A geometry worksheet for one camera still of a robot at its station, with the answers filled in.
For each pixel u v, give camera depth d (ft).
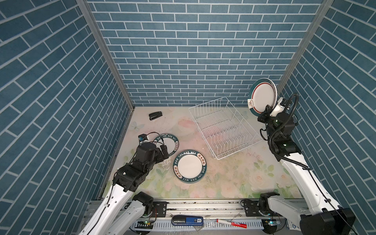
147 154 1.70
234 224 2.27
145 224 2.37
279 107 1.99
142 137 2.06
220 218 2.37
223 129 3.42
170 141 3.16
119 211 1.49
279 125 1.71
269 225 2.36
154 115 3.67
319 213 1.27
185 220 2.19
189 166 2.78
